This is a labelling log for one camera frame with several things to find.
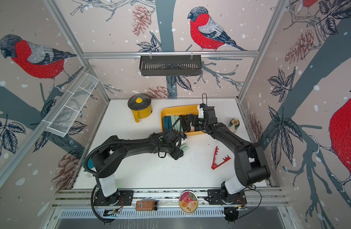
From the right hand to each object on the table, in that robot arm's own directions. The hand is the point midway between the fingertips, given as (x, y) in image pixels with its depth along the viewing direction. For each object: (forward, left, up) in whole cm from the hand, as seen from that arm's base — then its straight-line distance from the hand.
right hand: (190, 117), depth 90 cm
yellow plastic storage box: (+17, +7, -12) cm, 22 cm away
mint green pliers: (-15, +4, -12) cm, 19 cm away
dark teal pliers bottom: (+2, +15, -10) cm, 18 cm away
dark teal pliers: (0, +18, -9) cm, 20 cm away
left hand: (-17, +5, -12) cm, 21 cm away
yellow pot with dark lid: (+14, +37, -4) cm, 40 cm away
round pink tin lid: (-45, +1, -12) cm, 46 cm away
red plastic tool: (-25, -15, -13) cm, 32 cm away
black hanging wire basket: (+40, +17, +13) cm, 45 cm away
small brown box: (-47, +22, -11) cm, 53 cm away
